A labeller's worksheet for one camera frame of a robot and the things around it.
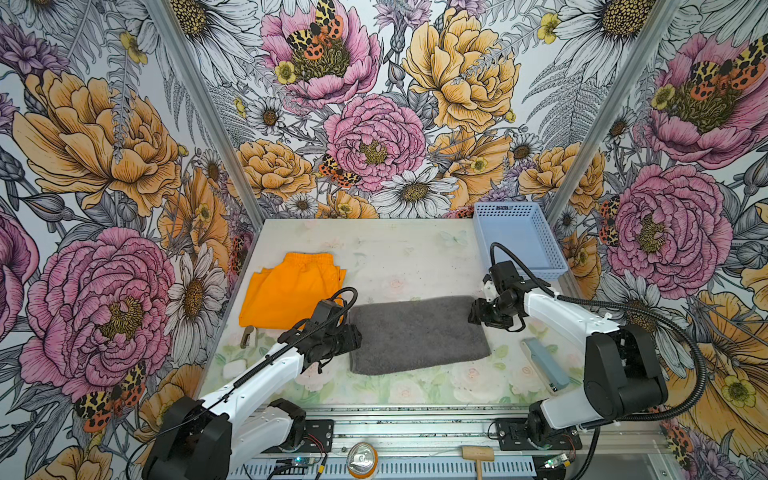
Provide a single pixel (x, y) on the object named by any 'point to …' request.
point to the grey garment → (414, 334)
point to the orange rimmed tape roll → (362, 459)
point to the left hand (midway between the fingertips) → (351, 348)
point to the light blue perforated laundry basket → (525, 228)
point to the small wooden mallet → (479, 454)
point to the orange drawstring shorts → (288, 294)
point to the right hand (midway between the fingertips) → (479, 328)
